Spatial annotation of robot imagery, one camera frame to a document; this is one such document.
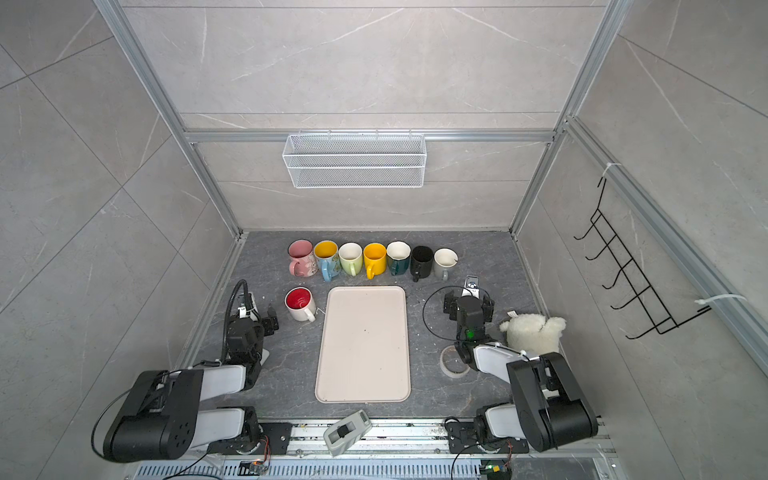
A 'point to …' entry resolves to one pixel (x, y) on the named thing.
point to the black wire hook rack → (614, 252)
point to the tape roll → (452, 364)
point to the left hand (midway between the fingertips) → (254, 302)
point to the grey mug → (444, 258)
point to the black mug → (421, 262)
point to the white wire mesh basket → (355, 161)
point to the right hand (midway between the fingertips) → (468, 290)
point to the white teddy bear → (534, 333)
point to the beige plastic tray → (364, 356)
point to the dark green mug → (398, 253)
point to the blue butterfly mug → (327, 256)
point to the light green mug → (351, 258)
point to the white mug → (300, 303)
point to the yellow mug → (375, 259)
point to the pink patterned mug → (302, 262)
